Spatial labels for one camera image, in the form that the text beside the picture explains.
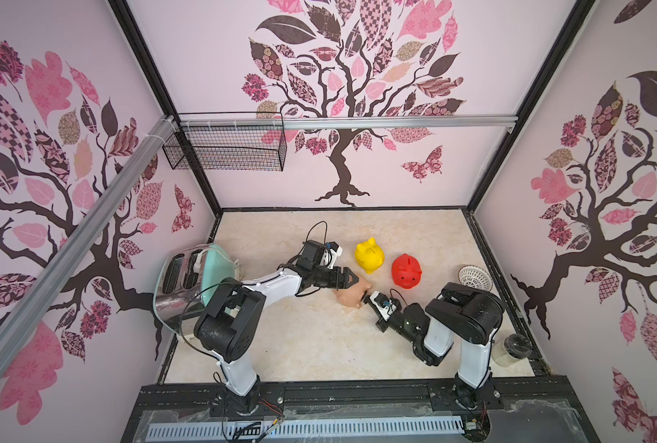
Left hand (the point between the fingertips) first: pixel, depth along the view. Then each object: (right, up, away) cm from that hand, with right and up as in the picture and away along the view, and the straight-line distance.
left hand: (350, 285), depth 90 cm
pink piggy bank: (+1, -3, -5) cm, 6 cm away
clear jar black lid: (+43, -14, -17) cm, 49 cm away
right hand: (+7, -4, -1) cm, 8 cm away
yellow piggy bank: (+7, +9, +6) cm, 13 cm away
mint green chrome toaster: (-48, +4, -12) cm, 50 cm away
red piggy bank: (+19, +5, +1) cm, 20 cm away
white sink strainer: (+45, +2, +6) cm, 45 cm away
